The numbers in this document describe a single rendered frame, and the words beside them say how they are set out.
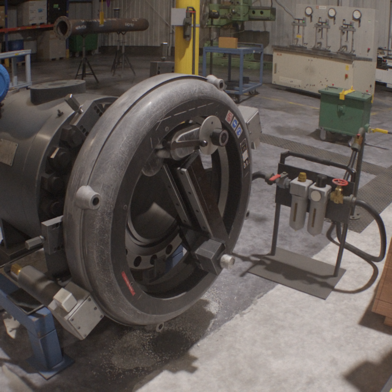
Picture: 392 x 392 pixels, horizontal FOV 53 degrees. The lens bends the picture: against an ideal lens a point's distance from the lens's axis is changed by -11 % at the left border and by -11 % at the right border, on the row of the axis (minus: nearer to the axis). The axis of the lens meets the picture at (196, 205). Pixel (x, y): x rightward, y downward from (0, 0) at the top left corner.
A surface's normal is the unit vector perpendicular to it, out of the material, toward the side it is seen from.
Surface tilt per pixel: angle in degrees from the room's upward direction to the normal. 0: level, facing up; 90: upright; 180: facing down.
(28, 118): 37
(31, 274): 18
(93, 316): 90
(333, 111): 90
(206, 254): 29
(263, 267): 0
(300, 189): 90
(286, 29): 90
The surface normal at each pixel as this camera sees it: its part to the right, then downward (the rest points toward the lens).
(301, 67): -0.80, 0.23
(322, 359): 0.02, -0.91
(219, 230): 0.80, 0.25
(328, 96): -0.54, 0.33
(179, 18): 0.04, 0.41
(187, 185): -0.53, 0.72
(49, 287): -0.17, -0.77
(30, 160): -0.52, -0.14
